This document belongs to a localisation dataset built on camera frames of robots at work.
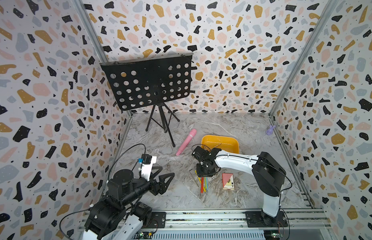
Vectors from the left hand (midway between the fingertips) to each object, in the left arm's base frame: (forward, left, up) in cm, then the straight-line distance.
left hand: (169, 171), depth 61 cm
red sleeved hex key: (+4, -15, -28) cm, 32 cm away
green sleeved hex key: (+5, -17, -27) cm, 33 cm away
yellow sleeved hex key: (+8, -13, -28) cm, 32 cm away
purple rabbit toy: (+40, -65, -25) cm, 80 cm away
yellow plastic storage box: (+31, -33, -28) cm, 53 cm away
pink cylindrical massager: (+33, -5, -27) cm, 43 cm away
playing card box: (+5, -30, -27) cm, 40 cm away
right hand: (+9, -13, -26) cm, 31 cm away
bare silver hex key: (+8, -10, -28) cm, 31 cm away
